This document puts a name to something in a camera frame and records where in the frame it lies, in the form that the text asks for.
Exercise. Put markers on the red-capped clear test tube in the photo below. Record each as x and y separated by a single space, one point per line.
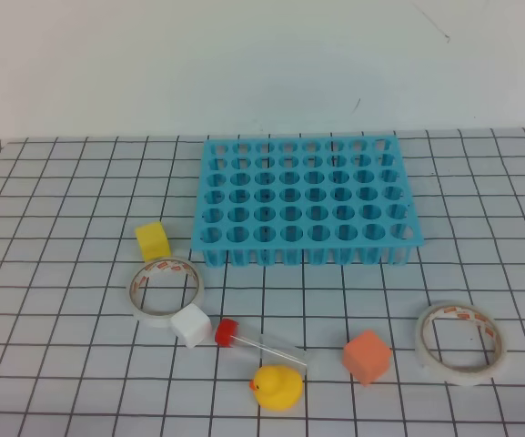
266 348

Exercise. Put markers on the blue test tube rack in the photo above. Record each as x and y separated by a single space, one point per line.
307 199

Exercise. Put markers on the yellow foam cube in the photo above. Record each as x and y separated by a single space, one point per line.
152 241

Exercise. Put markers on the white tape roll left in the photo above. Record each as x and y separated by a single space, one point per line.
162 268

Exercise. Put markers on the white tape roll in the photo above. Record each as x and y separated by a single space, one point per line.
467 376
162 268

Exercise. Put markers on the white foam cube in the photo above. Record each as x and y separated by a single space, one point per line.
191 325

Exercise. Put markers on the yellow rubber duck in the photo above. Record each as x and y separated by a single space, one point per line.
277 387

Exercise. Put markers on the orange foam cube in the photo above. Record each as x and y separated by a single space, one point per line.
367 357

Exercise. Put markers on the white tape roll right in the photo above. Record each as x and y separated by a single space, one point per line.
467 376

